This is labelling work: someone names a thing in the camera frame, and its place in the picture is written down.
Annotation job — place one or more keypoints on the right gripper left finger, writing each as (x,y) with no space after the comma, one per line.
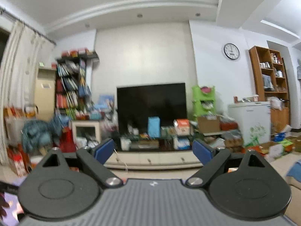
(65,185)

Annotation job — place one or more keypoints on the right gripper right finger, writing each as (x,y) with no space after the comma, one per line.
(241,185)

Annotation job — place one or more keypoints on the white small glass cabinet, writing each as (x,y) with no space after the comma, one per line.
(86,133)

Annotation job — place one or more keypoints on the teal puffer jacket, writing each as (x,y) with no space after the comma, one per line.
(38,133)

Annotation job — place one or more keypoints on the white chest freezer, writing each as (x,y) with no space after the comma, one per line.
(254,121)

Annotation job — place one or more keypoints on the brown cardboard box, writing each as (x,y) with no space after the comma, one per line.
(207,124)

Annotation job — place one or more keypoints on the white TV cabinet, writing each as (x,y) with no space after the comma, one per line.
(153,160)

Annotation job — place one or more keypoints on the orange white carton box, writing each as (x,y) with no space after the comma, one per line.
(182,127)

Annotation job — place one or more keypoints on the black bookshelf with books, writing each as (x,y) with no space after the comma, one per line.
(72,94)

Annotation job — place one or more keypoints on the green plastic shelf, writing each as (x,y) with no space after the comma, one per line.
(203,101)

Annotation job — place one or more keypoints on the beige standing air conditioner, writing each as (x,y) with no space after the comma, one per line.
(44,97)

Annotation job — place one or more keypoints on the black flat television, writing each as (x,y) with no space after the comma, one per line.
(136,104)

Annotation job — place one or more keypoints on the blue paper bag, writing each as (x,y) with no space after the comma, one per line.
(153,128)

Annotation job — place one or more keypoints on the brown wooden shelf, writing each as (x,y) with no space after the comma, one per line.
(271,81)

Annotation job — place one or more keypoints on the white curtain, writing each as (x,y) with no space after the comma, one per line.
(24,51)

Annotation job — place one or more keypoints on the round wall clock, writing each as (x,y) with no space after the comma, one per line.
(231,51)

